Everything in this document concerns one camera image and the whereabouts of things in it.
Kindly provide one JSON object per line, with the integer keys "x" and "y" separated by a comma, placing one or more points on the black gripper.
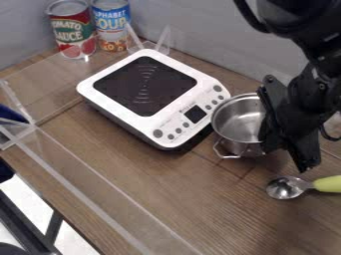
{"x": 291, "y": 124}

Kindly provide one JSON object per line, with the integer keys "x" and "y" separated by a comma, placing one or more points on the silver pot with handles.
{"x": 236, "y": 122}

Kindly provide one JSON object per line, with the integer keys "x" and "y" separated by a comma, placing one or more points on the white and black stove top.
{"x": 157, "y": 97}

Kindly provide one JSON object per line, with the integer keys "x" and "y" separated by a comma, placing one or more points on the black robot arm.
{"x": 311, "y": 24}

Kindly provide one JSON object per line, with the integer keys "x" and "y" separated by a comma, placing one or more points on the clear acrylic barrier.
{"x": 41, "y": 92}

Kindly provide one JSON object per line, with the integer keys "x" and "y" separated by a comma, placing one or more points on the alphabet soup can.
{"x": 113, "y": 15}

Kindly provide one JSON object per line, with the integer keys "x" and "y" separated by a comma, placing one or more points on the tomato sauce can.
{"x": 73, "y": 28}

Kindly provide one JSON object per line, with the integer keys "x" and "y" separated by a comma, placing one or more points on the blue object at left edge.
{"x": 10, "y": 115}

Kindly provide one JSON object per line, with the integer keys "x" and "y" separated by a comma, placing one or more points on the spoon with green handle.
{"x": 288, "y": 187}

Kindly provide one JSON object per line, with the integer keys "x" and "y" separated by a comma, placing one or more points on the black metal table frame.
{"x": 37, "y": 243}

